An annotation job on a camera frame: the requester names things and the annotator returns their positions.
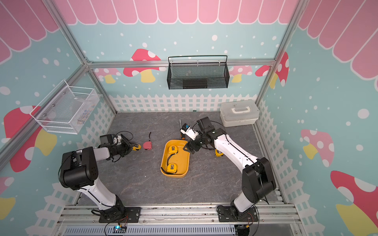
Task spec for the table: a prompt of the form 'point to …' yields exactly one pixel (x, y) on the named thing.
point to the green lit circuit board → (119, 229)
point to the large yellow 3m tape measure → (137, 147)
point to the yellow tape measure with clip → (173, 150)
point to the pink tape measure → (147, 145)
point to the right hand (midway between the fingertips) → (189, 142)
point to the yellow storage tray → (175, 161)
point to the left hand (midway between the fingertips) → (136, 145)
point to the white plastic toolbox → (238, 113)
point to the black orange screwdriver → (182, 136)
